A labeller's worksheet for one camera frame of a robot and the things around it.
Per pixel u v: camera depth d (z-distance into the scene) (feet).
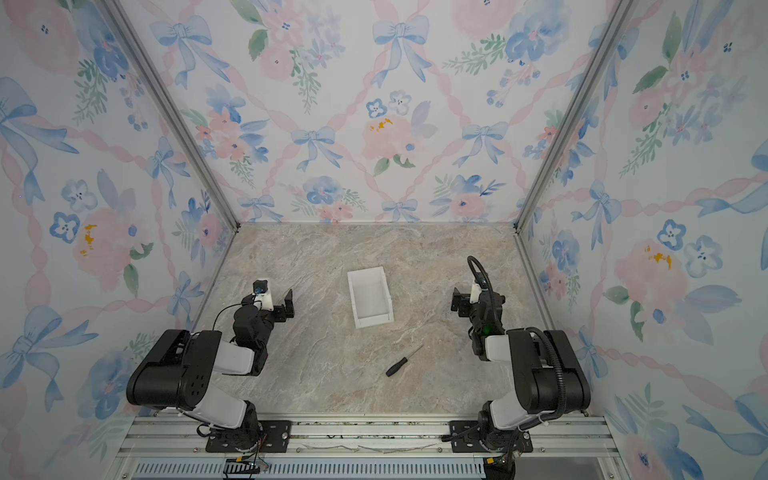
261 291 2.55
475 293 2.71
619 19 2.27
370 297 3.28
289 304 2.81
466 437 2.40
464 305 2.75
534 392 1.46
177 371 1.54
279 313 2.73
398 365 2.80
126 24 2.32
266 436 2.40
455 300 2.83
